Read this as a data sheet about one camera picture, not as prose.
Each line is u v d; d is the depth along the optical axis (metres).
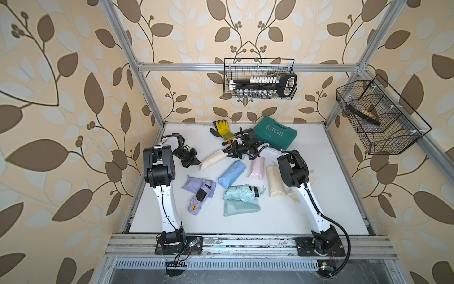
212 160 1.00
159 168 0.60
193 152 0.94
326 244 0.64
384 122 0.73
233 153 0.99
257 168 0.96
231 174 0.94
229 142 1.09
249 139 0.91
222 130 1.15
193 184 0.90
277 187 0.89
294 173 0.68
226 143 1.09
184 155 0.89
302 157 0.68
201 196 0.85
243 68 0.91
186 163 0.93
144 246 0.76
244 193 0.85
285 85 0.84
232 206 0.84
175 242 0.66
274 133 1.09
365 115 0.75
